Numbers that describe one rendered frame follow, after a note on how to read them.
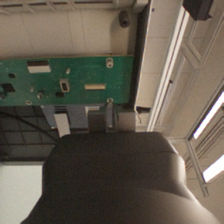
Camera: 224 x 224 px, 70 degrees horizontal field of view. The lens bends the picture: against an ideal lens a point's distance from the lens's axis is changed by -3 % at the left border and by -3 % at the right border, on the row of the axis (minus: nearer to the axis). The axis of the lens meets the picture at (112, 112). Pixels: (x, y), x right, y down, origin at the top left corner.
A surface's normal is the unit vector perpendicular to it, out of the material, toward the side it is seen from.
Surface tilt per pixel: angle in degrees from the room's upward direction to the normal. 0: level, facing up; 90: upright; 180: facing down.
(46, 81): 90
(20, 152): 90
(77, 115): 90
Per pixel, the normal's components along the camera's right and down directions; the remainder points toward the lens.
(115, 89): 0.04, 0.76
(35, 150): 0.03, 0.44
